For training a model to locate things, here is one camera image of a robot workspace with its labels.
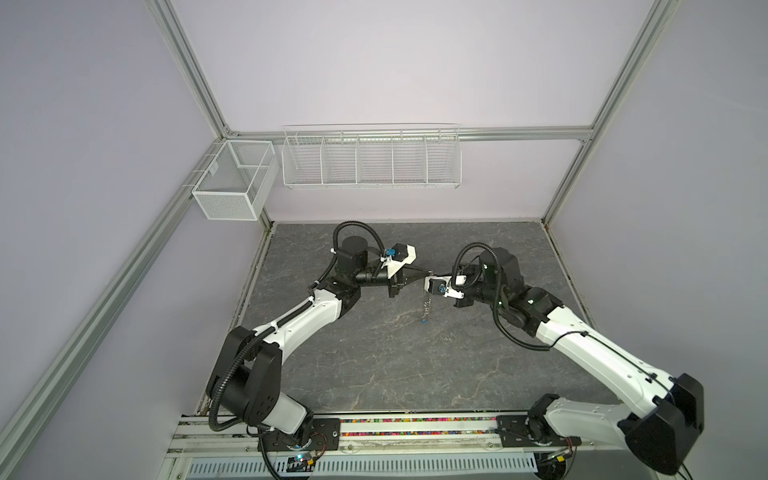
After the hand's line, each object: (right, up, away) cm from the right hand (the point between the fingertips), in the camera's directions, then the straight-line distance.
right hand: (442, 270), depth 75 cm
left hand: (-4, -1, -2) cm, 5 cm away
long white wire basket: (-20, +36, +23) cm, 47 cm away
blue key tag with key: (-3, -16, +14) cm, 22 cm away
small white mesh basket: (-65, +29, +25) cm, 75 cm away
